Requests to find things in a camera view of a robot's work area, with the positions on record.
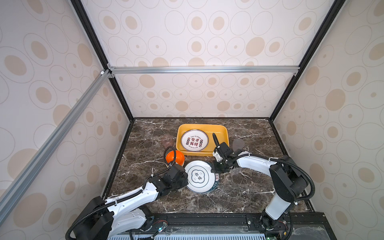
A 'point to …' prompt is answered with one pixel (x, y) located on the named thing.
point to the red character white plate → (194, 140)
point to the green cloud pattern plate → (200, 178)
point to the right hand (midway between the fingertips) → (212, 170)
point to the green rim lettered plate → (216, 183)
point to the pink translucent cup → (167, 140)
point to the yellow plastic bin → (221, 131)
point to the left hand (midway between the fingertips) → (193, 179)
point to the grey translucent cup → (238, 144)
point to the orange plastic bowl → (179, 157)
